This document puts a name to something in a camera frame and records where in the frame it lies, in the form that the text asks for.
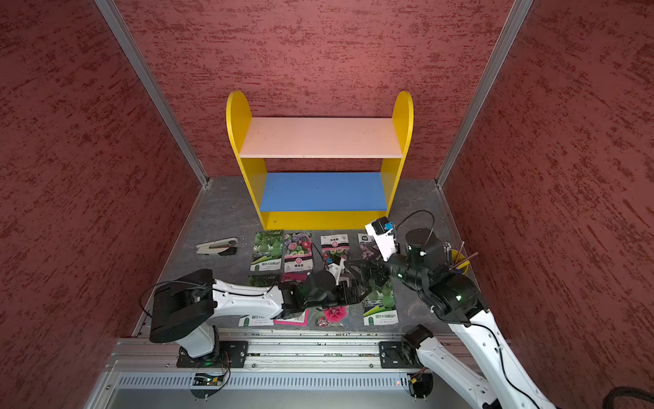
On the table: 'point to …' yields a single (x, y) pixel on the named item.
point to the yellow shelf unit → (321, 200)
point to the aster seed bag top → (297, 256)
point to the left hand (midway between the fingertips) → (363, 297)
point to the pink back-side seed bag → (301, 320)
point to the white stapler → (225, 246)
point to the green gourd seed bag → (267, 256)
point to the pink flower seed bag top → (336, 244)
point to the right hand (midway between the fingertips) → (356, 260)
